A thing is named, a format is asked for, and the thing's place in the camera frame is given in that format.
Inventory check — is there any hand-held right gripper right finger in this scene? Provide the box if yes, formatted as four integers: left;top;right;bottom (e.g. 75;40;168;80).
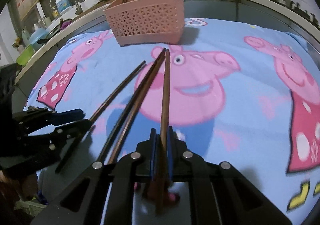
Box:
166;126;293;225

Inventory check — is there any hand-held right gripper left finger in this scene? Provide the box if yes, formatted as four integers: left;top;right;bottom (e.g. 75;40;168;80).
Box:
30;127;160;225

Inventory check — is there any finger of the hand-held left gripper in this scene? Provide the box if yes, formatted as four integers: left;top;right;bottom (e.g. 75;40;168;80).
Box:
26;119;93;152
12;108;85;130

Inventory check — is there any dark wooden chopstick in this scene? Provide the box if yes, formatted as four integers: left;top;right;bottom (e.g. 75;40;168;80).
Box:
96;48;167;164
55;61;147;173

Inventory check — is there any pink plastic utensil basket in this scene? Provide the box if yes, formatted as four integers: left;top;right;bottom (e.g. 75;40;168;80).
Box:
103;0;185;46

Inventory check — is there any blue cartoon pig printed blanket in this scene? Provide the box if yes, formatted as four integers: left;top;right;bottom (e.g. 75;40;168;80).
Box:
24;18;320;225

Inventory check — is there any green plastic basin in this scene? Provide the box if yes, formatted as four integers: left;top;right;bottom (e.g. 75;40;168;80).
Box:
16;45;34;66

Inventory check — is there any black pan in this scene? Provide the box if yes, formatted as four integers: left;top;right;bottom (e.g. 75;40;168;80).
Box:
37;25;73;45

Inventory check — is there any light blue plastic container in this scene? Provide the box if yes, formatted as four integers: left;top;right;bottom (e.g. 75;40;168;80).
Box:
29;28;48;51

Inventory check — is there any white jug with blue label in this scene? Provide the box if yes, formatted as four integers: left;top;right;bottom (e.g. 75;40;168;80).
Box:
55;0;75;15

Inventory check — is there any kitchen counter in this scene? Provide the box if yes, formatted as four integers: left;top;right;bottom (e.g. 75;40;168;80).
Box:
14;0;320;86

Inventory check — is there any black gas stove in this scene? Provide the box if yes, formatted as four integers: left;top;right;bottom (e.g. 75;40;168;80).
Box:
287;0;320;29

